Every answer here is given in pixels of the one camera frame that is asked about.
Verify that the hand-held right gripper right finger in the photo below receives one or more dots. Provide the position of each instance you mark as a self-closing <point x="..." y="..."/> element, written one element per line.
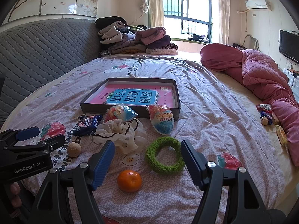
<point x="191" y="165"/>

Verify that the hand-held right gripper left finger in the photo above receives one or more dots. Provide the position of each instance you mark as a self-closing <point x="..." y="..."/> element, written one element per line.
<point x="102" y="165"/>

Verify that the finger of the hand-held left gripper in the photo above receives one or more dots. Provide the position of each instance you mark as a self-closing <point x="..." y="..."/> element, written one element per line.
<point x="46" y="143"/>
<point x="28" y="133"/>

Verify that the orange tangerine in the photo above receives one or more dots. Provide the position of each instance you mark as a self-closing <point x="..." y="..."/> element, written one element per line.
<point x="129" y="180"/>

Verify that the blue cookie packet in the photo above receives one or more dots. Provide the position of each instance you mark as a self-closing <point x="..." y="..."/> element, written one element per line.
<point x="87" y="124"/>

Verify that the toy egg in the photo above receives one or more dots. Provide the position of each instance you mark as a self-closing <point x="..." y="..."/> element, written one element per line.
<point x="161" y="121"/>
<point x="121" y="113"/>

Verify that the shallow grey cardboard box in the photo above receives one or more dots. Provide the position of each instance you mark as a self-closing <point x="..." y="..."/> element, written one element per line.
<point x="93" y="108"/>

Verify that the person's left hand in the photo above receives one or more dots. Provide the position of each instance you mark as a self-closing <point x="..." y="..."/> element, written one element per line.
<point x="15" y="192"/>

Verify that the small beige walnut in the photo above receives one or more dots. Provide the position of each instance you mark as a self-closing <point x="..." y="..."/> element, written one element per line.
<point x="74" y="149"/>

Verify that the strawberry printed bedsheet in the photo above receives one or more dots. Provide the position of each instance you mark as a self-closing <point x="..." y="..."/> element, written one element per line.
<point x="210" y="98"/>

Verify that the grey quilted headboard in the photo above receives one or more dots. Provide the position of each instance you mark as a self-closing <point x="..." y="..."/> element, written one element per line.
<point x="46" y="51"/>

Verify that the small doll toy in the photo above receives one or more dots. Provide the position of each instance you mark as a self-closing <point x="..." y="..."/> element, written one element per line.
<point x="265" y="115"/>

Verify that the yellow snack packet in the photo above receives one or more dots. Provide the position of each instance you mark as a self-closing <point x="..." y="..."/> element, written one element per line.
<point x="281" y="135"/>

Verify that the pink quilt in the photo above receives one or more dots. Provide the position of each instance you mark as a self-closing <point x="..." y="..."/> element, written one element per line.
<point x="257" y="74"/>

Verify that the dark clothes on windowsill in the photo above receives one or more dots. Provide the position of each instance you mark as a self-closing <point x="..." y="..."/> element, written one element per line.
<point x="198" y="38"/>

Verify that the dark bag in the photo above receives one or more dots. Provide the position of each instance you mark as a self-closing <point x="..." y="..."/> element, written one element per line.
<point x="237" y="46"/>

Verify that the pile of folded clothes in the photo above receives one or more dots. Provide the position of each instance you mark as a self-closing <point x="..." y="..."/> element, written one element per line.
<point x="130" y="39"/>

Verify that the white drawer cabinet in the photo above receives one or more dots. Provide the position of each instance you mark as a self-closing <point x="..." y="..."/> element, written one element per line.
<point x="292" y="79"/>

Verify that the cream curtain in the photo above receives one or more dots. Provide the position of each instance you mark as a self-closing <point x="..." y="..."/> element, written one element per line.
<point x="223" y="14"/>
<point x="154" y="2"/>

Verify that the black television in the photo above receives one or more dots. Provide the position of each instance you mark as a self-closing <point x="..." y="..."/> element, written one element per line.
<point x="288" y="44"/>

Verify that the air conditioner pipe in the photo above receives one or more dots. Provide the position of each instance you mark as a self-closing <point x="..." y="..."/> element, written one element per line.
<point x="246" y="18"/>

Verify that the barred window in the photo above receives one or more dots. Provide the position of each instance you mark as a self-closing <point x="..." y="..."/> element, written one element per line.
<point x="186" y="7"/>

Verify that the white air conditioner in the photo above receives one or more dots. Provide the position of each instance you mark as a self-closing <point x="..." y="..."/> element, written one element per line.
<point x="257" y="4"/>

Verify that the floral wall painting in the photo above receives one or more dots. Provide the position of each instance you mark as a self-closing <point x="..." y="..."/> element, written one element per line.
<point x="58" y="0"/>

